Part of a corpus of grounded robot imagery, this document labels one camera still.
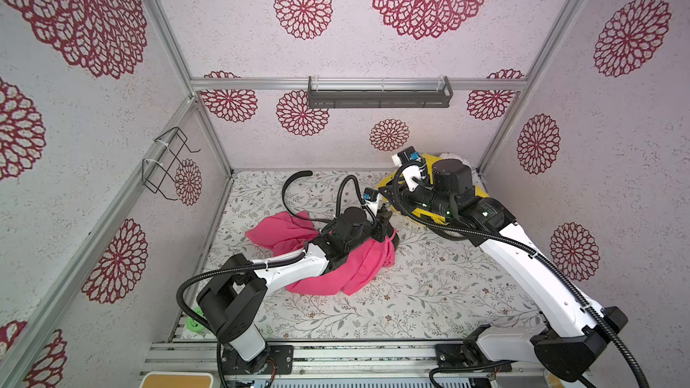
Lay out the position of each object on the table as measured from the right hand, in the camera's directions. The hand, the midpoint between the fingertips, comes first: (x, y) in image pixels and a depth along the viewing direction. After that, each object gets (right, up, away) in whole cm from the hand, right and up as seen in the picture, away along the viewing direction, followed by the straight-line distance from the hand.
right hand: (386, 181), depth 67 cm
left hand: (+3, -9, +13) cm, 16 cm away
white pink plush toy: (+34, +13, +44) cm, 57 cm away
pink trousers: (-31, -17, +28) cm, 45 cm away
